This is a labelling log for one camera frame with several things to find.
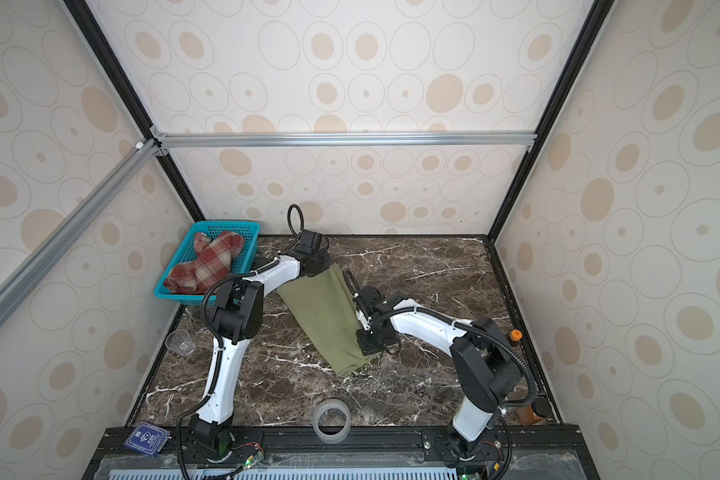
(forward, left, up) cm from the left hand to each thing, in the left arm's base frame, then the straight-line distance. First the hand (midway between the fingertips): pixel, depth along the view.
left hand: (339, 252), depth 106 cm
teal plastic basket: (-9, +31, +4) cm, 32 cm away
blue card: (-58, +43, -2) cm, 72 cm away
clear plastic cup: (-32, +46, -3) cm, 57 cm away
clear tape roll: (-57, -1, -3) cm, 57 cm away
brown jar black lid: (-53, -50, +3) cm, 73 cm away
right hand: (-35, -11, -2) cm, 36 cm away
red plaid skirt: (-8, +43, +2) cm, 43 cm away
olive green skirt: (-18, +4, -4) cm, 19 cm away
